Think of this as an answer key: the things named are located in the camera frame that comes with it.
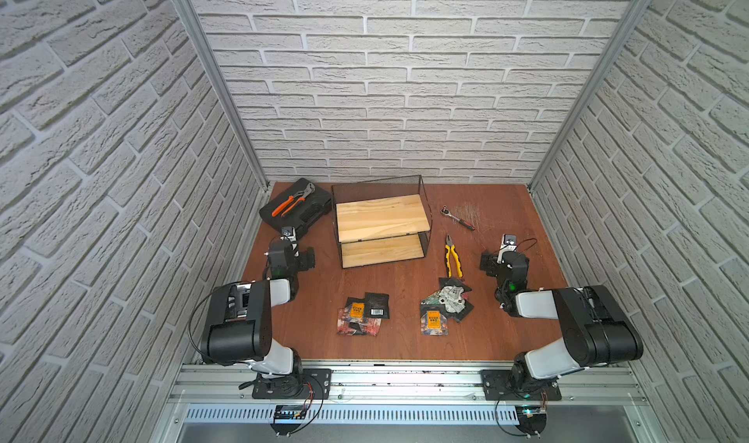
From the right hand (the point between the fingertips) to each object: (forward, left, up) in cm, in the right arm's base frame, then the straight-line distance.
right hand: (504, 253), depth 94 cm
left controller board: (-40, +67, -6) cm, 78 cm away
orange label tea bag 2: (-16, +50, -3) cm, 52 cm away
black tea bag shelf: (-14, +43, -2) cm, 46 cm away
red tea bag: (-18, +19, -4) cm, 27 cm away
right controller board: (-44, +6, -6) cm, 45 cm away
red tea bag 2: (-20, +45, -4) cm, 49 cm away
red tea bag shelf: (-19, +53, -4) cm, 57 cm away
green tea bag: (-13, +26, -4) cm, 29 cm away
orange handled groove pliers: (+25, +72, +4) cm, 77 cm away
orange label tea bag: (-19, +26, -4) cm, 33 cm away
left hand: (+7, +69, +2) cm, 70 cm away
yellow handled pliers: (+5, +17, -4) cm, 18 cm away
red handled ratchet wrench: (+21, +15, -3) cm, 26 cm away
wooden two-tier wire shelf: (+8, +40, +11) cm, 42 cm away
